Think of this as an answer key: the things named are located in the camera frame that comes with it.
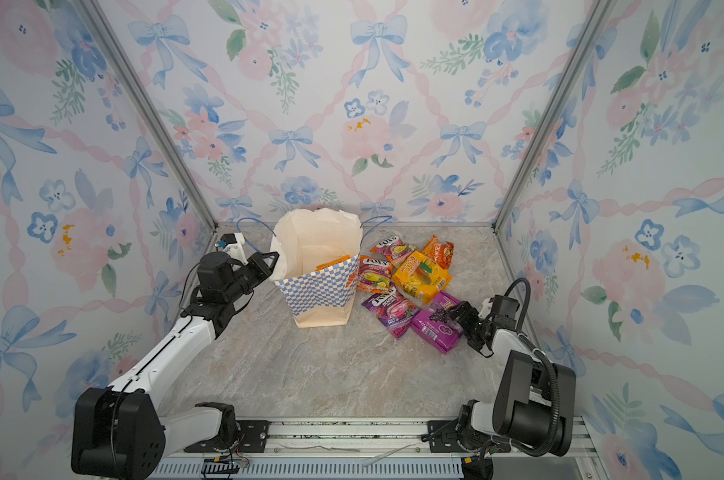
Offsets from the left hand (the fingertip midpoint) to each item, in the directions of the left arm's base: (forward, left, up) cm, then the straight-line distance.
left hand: (279, 250), depth 80 cm
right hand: (-8, -51, -22) cm, 56 cm away
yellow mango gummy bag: (+11, -12, -19) cm, 25 cm away
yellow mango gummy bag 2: (+6, -41, -21) cm, 47 cm away
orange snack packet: (+15, -49, -19) cm, 54 cm away
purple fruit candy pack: (-6, -32, -22) cm, 39 cm away
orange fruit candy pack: (+8, -26, -22) cm, 35 cm away
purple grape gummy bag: (-12, -43, -18) cm, 48 cm away
